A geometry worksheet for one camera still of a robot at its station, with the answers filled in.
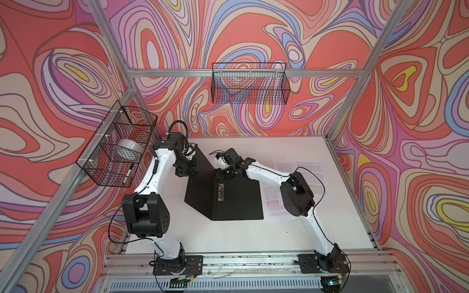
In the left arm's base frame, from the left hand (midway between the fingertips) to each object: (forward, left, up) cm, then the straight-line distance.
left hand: (199, 171), depth 84 cm
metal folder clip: (-3, -9, -15) cm, 18 cm away
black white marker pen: (-8, +27, +9) cm, 29 cm away
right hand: (+1, -7, -11) cm, 13 cm away
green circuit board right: (-41, -55, -17) cm, 70 cm away
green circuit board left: (-41, +5, -18) cm, 45 cm away
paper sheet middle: (+15, -48, -17) cm, 53 cm away
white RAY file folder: (-5, -18, -17) cm, 25 cm away
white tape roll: (+1, +25, +16) cm, 30 cm away
